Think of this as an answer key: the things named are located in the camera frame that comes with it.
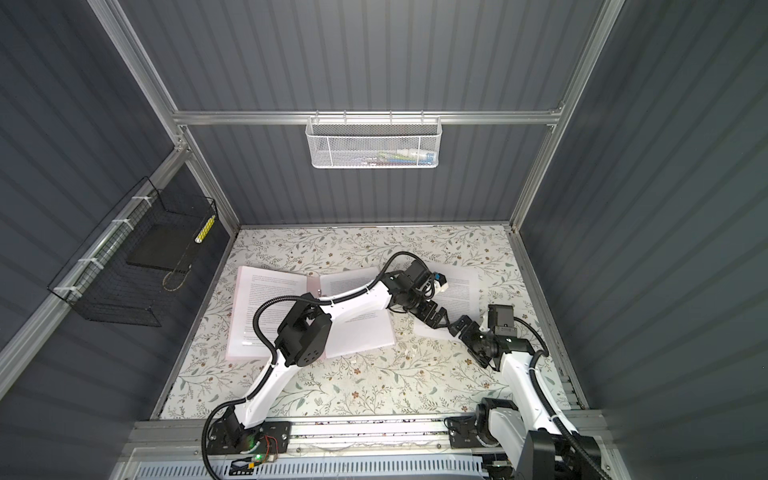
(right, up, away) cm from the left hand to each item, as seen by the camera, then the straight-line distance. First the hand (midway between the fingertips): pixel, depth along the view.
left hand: (440, 316), depth 91 cm
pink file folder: (-42, +7, +11) cm, 44 cm away
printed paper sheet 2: (-25, -3, -5) cm, 25 cm away
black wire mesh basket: (-80, +13, -26) cm, 85 cm away
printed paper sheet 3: (+8, +4, +8) cm, 12 cm away
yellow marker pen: (-67, +27, -8) cm, 73 cm away
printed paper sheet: (-58, +9, 0) cm, 59 cm away
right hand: (+6, -5, -5) cm, 9 cm away
